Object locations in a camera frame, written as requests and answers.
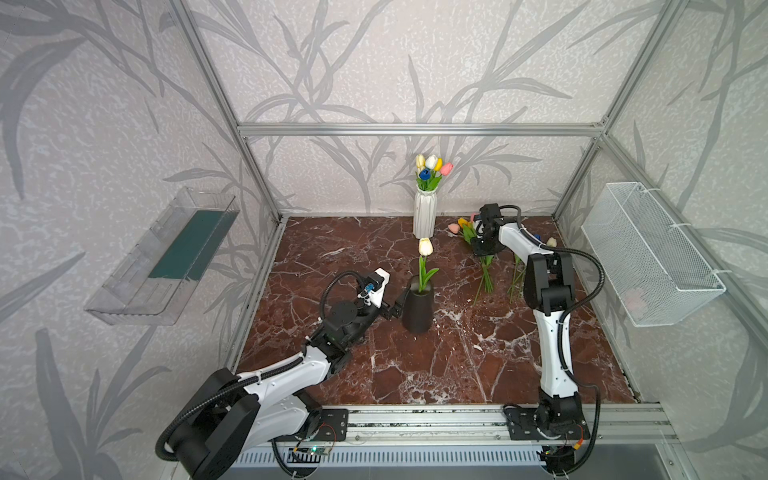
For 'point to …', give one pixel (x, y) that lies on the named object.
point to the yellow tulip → (439, 165)
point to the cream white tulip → (420, 161)
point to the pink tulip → (446, 168)
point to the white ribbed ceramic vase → (424, 205)
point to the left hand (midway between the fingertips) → (400, 270)
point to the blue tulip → (425, 174)
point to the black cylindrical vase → (418, 311)
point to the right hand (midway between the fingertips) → (479, 241)
